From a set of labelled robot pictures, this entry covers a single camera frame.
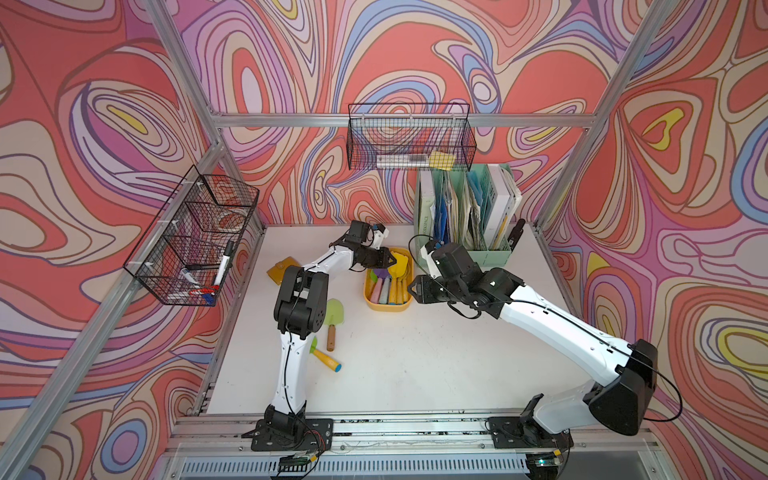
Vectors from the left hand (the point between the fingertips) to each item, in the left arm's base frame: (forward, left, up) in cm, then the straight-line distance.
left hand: (396, 261), depth 101 cm
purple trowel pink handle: (-3, +5, -3) cm, 7 cm away
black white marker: (-17, +40, +27) cm, 51 cm away
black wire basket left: (-19, +49, +27) cm, 59 cm away
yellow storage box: (-10, +4, -2) cm, 11 cm away
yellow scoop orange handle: (-3, 0, -2) cm, 3 cm away
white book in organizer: (+11, -35, +14) cm, 39 cm away
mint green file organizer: (+10, -25, +15) cm, 31 cm away
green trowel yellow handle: (-34, +17, -5) cm, 39 cm away
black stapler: (+20, -49, -6) cm, 53 cm away
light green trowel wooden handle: (-16, +20, -8) cm, 27 cm away
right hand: (-23, -4, +14) cm, 27 cm away
